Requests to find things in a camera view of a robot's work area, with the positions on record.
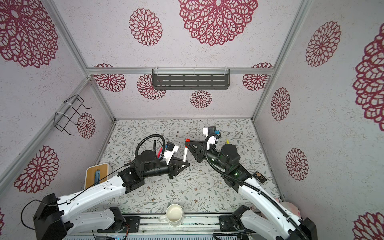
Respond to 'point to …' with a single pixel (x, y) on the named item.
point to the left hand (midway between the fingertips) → (187, 164)
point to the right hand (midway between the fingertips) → (186, 142)
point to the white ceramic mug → (173, 215)
